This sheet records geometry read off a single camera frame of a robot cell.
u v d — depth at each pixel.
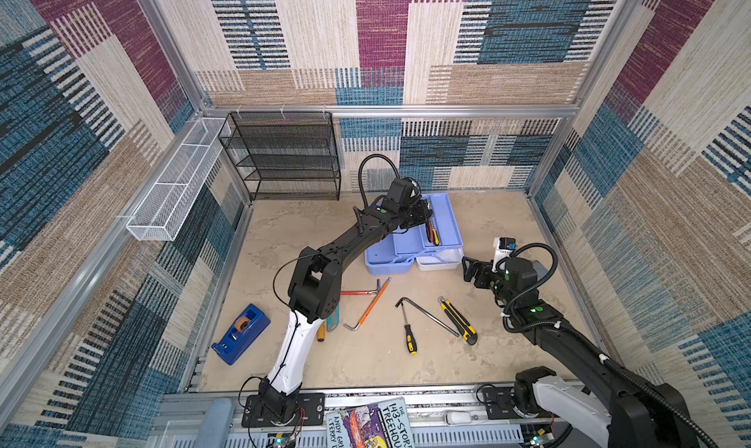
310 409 0.73
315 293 0.57
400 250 0.96
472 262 0.76
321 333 0.84
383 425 0.70
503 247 0.74
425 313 0.89
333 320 0.87
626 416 0.40
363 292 0.94
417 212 0.84
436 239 0.91
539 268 0.97
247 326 0.81
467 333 0.85
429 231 0.90
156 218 0.70
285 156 1.11
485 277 0.76
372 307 0.91
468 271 0.78
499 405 0.73
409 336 0.84
